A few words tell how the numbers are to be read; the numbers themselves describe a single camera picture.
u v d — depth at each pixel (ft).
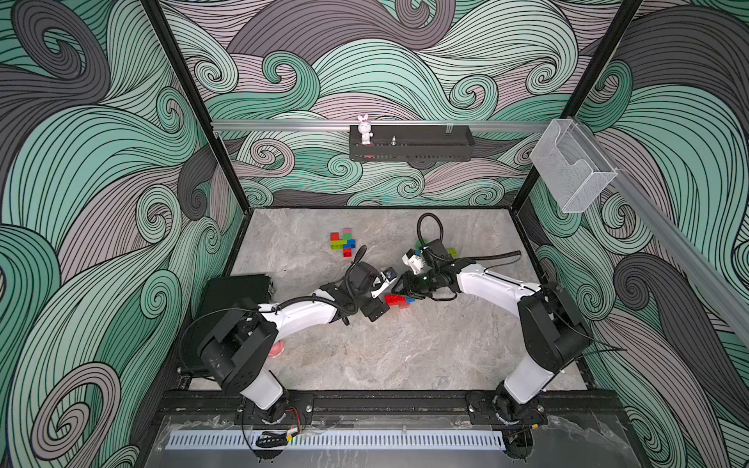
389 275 2.49
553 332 1.50
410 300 2.90
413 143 3.13
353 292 2.19
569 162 2.61
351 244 3.53
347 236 3.63
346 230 3.69
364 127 2.91
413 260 2.78
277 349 2.65
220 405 2.43
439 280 2.29
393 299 2.88
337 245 3.51
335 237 3.61
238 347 1.43
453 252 3.49
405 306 3.01
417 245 2.48
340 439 2.29
